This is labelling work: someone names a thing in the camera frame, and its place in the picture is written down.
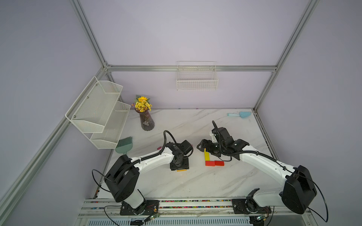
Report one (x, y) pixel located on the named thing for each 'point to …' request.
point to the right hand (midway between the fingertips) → (203, 150)
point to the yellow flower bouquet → (142, 104)
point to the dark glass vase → (147, 122)
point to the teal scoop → (243, 114)
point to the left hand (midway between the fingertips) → (182, 168)
